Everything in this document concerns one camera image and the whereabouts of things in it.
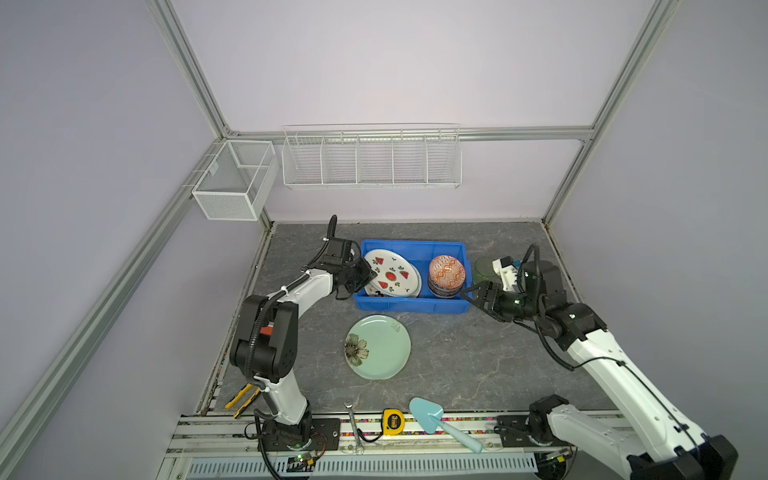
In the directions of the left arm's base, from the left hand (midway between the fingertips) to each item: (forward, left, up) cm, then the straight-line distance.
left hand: (380, 275), depth 92 cm
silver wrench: (-43, +7, -10) cm, 45 cm away
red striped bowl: (-6, -20, -3) cm, 21 cm away
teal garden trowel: (-38, -11, -11) cm, 41 cm away
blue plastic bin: (+14, -16, -8) cm, 23 cm away
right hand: (-17, -22, +12) cm, 30 cm away
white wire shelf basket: (+34, -1, +20) cm, 40 cm away
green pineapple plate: (-19, +2, -10) cm, 21 cm away
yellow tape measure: (-39, -2, -8) cm, 40 cm away
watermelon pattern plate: (+3, -5, -5) cm, 8 cm away
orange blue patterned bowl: (+1, -22, -2) cm, 22 cm away
